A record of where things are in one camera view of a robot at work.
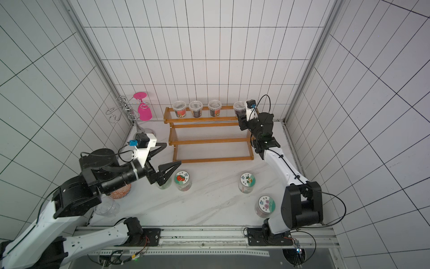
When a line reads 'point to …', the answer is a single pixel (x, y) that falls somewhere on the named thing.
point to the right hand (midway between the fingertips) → (235, 109)
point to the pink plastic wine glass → (143, 110)
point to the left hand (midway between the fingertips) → (169, 157)
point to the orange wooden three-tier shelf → (208, 139)
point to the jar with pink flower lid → (265, 207)
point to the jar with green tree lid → (166, 185)
